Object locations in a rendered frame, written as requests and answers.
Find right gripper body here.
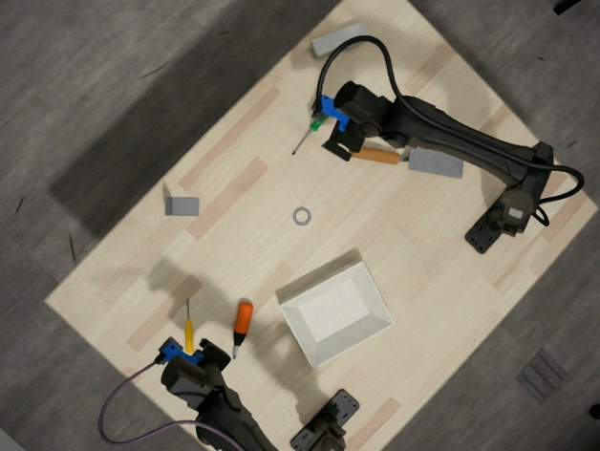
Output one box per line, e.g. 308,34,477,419
320,95,368,158

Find green-handled screwdriver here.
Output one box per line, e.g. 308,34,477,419
298,116,330,147

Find white tray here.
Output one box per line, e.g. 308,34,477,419
278,259,395,369

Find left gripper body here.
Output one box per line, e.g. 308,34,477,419
161,342,231,375

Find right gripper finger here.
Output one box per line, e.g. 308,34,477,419
321,140,352,161

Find yellow-handled screwdriver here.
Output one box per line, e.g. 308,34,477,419
185,301,194,353

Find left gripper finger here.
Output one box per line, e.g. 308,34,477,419
199,337,215,348

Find orange-handled screwdriver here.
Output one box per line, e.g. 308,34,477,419
233,303,253,359

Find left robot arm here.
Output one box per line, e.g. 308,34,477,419
158,355,360,451

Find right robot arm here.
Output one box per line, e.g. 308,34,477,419
333,80,554,254

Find grey ring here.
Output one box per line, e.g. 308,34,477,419
293,207,311,226

